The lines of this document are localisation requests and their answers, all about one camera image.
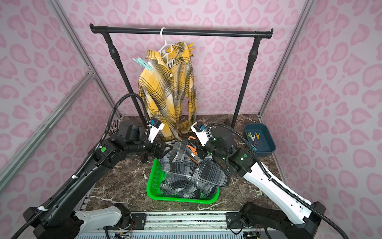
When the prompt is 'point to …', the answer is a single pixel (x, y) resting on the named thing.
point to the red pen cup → (115, 126)
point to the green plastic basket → (155, 180)
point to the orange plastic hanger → (193, 149)
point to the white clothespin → (252, 138)
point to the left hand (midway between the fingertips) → (167, 143)
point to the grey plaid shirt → (185, 175)
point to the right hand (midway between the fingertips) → (192, 141)
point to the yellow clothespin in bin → (257, 136)
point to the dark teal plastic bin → (259, 138)
